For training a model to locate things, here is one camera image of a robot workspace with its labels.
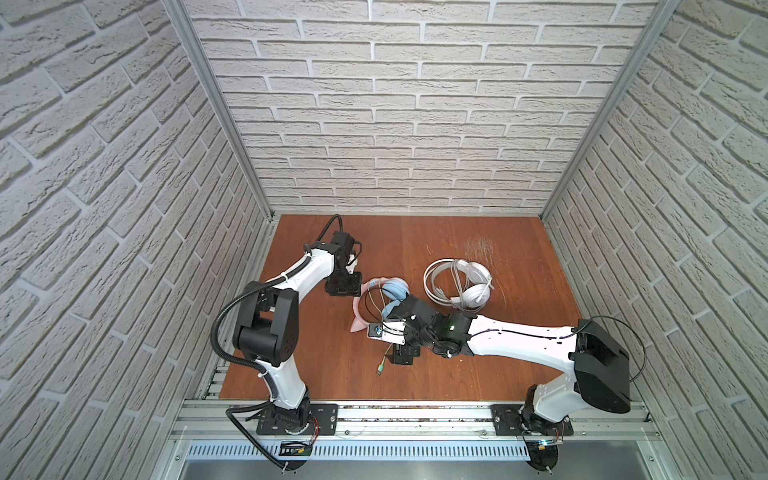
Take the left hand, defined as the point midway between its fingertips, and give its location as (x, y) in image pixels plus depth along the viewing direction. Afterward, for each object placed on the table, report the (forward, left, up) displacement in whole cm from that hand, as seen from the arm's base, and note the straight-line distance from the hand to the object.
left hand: (354, 289), depth 91 cm
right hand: (-16, -11, +5) cm, 20 cm away
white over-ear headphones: (-4, -37, +3) cm, 38 cm away
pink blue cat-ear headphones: (-1, -12, 0) cm, 12 cm away
